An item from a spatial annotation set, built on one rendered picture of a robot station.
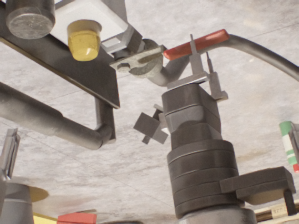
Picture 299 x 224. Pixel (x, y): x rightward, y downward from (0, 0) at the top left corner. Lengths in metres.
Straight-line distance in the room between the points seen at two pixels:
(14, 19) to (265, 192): 0.29
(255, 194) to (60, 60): 0.27
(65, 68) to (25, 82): 1.07
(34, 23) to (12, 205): 2.23
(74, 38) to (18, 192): 2.20
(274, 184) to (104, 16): 0.26
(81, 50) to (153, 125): 0.12
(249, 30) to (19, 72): 0.74
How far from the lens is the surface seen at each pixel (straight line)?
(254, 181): 0.48
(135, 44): 0.64
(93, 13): 0.54
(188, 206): 0.49
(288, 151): 2.33
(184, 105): 0.52
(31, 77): 1.61
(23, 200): 2.70
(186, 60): 0.83
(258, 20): 1.50
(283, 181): 0.48
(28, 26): 0.47
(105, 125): 0.64
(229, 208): 0.48
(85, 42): 0.53
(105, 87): 0.65
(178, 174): 0.51
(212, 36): 0.57
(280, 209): 4.44
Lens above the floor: 0.78
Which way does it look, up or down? 23 degrees down
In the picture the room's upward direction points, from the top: 171 degrees clockwise
